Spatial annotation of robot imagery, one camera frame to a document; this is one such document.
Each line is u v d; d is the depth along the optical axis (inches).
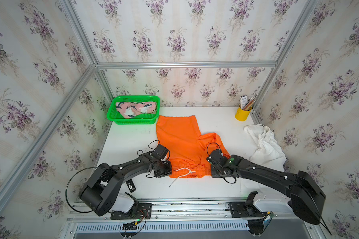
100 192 16.5
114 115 43.8
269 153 34.7
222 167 24.5
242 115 42.7
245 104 42.2
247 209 25.6
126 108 43.6
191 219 28.5
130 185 30.7
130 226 28.2
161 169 29.4
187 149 37.3
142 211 28.5
